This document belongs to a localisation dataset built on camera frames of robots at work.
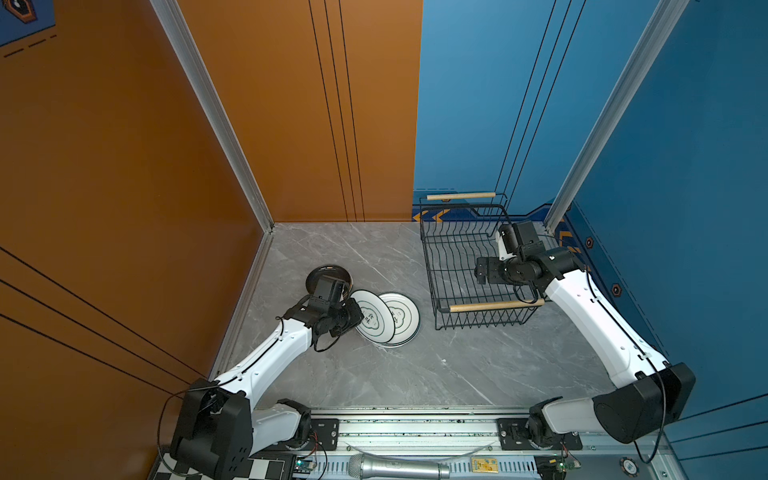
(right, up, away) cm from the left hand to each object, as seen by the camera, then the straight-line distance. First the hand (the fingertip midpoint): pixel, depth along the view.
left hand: (365, 313), depth 85 cm
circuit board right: (+48, -33, -15) cm, 60 cm away
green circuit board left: (-13, -33, -14) cm, 38 cm away
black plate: (-13, +11, +15) cm, 23 cm away
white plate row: (+3, -4, +2) cm, 5 cm away
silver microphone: (+1, -30, -19) cm, 36 cm away
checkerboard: (-19, -31, -18) cm, 41 cm away
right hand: (+34, +12, -5) cm, 36 cm away
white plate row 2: (+12, -3, +7) cm, 14 cm away
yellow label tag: (+29, -32, -16) cm, 46 cm away
